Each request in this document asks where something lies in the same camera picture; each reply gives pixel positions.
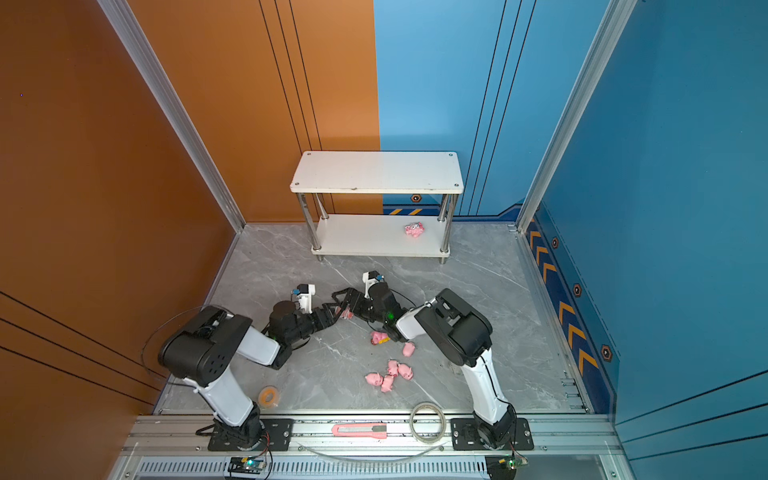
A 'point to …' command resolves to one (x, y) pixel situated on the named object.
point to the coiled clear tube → (443, 426)
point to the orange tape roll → (268, 396)
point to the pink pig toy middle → (393, 367)
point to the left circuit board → (246, 465)
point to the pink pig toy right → (405, 371)
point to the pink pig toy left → (374, 378)
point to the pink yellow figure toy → (377, 337)
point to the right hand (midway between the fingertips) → (337, 302)
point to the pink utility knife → (369, 430)
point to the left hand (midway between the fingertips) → (341, 305)
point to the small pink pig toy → (408, 349)
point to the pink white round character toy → (347, 314)
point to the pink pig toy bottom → (387, 384)
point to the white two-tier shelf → (379, 203)
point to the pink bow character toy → (415, 229)
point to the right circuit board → (503, 467)
